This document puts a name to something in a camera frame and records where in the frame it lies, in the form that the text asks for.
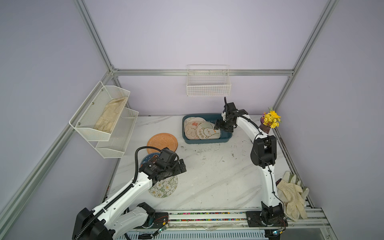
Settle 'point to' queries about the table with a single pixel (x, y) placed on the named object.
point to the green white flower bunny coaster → (165, 187)
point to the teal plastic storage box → (226, 136)
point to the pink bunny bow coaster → (190, 130)
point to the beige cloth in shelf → (110, 115)
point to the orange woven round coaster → (161, 140)
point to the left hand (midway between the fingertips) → (178, 170)
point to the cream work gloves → (291, 192)
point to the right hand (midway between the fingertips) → (215, 129)
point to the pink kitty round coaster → (198, 119)
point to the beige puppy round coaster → (205, 130)
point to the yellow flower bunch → (271, 119)
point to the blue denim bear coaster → (146, 158)
